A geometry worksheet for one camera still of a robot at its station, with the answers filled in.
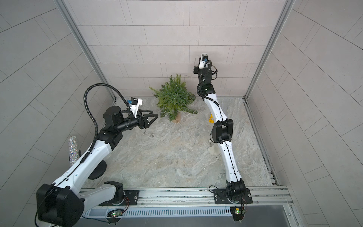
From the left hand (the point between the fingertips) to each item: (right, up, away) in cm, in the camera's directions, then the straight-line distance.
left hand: (157, 114), depth 71 cm
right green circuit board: (+40, -48, -3) cm, 63 cm away
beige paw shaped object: (+32, -22, +15) cm, 42 cm away
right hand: (+24, +37, +17) cm, 47 cm away
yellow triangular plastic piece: (+32, -5, +30) cm, 45 cm away
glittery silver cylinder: (-36, -18, -8) cm, 41 cm away
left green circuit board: (-18, -45, -7) cm, 49 cm away
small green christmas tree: (+7, +10, +8) cm, 14 cm away
